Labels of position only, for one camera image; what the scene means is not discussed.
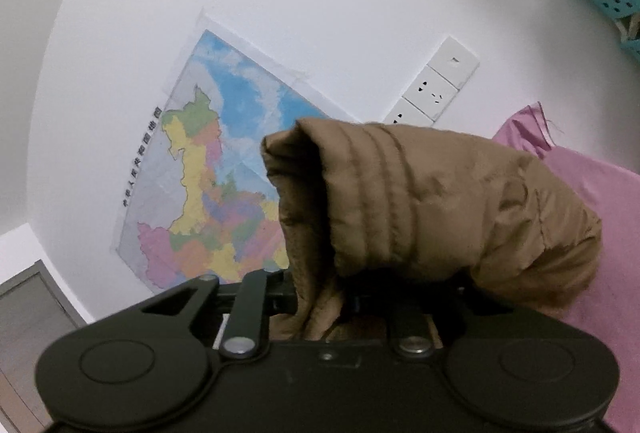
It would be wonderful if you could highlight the white wall socket panel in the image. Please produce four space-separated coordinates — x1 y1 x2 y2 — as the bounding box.
384 36 480 127

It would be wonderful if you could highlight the brown puffer jacket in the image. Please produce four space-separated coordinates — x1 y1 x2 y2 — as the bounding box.
262 118 602 341

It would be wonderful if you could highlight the pink bed sheet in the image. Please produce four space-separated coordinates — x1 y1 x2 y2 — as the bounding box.
491 101 640 433

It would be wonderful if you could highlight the colourful wall map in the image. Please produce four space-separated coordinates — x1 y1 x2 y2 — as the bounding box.
114 11 354 293

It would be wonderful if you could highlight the grey door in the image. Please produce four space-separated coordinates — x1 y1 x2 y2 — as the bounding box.
0 261 86 432

